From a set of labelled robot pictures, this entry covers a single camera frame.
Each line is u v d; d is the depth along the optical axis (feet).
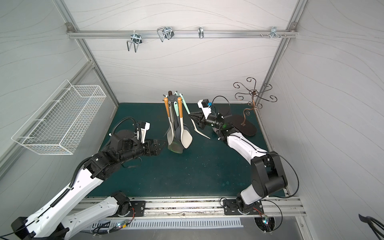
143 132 1.98
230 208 2.40
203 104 2.19
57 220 1.31
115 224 2.30
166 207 2.46
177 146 2.82
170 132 2.77
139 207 2.42
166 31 2.51
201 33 2.56
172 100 2.25
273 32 2.50
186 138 2.87
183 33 2.56
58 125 2.22
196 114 2.36
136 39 2.57
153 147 1.95
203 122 2.29
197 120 2.46
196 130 2.63
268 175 1.46
